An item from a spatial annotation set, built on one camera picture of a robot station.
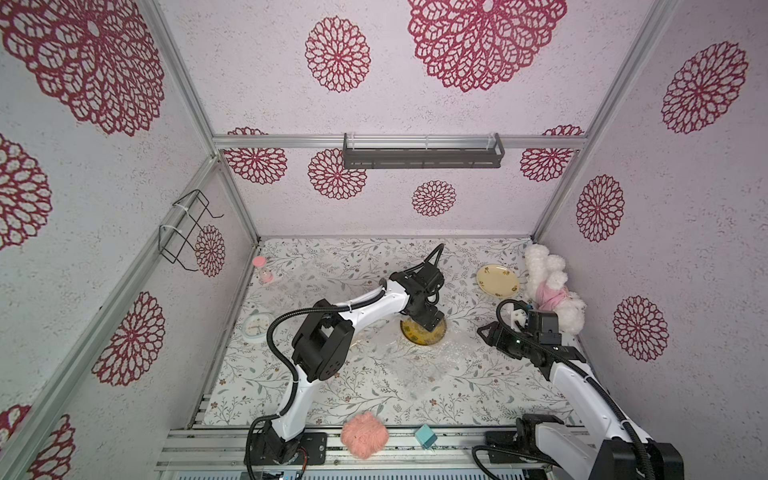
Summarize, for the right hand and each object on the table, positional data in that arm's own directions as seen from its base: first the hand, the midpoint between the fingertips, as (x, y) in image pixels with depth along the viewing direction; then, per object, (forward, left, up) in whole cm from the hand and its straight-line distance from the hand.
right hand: (484, 330), depth 85 cm
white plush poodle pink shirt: (+15, -22, +1) cm, 26 cm away
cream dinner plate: (+26, -12, -11) cm, 30 cm away
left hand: (+6, +18, -2) cm, 19 cm away
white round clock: (+2, +69, -4) cm, 70 cm away
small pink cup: (+23, +72, -5) cm, 76 cm away
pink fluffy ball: (-27, +33, -2) cm, 42 cm away
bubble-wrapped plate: (+1, +17, -7) cm, 19 cm away
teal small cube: (-26, +17, -7) cm, 32 cm away
